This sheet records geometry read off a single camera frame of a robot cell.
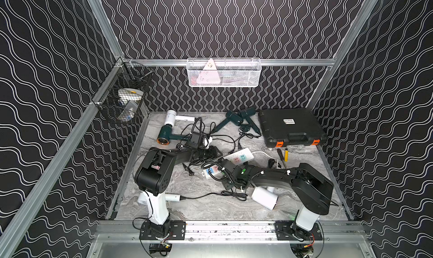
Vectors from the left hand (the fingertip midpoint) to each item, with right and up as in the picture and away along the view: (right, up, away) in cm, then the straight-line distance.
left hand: (220, 153), depth 93 cm
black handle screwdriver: (+36, -2, +5) cm, 36 cm away
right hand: (+3, -13, -5) cm, 14 cm away
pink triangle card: (-5, +43, -3) cm, 43 cm away
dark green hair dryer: (+11, +21, +18) cm, 30 cm away
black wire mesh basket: (-48, +28, -12) cm, 57 cm away
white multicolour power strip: (+10, -3, +1) cm, 11 cm away
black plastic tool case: (+40, +15, +12) cm, 44 cm away
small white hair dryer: (-32, +22, +19) cm, 44 cm away
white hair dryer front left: (-21, -11, -39) cm, 45 cm away
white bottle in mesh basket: (-44, +21, -12) cm, 50 cm away
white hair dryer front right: (+21, -19, -14) cm, 31 cm away
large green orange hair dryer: (-34, +10, +10) cm, 36 cm away
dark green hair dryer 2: (+18, +24, +20) cm, 36 cm away
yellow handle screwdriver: (+39, -2, +6) cm, 40 cm away
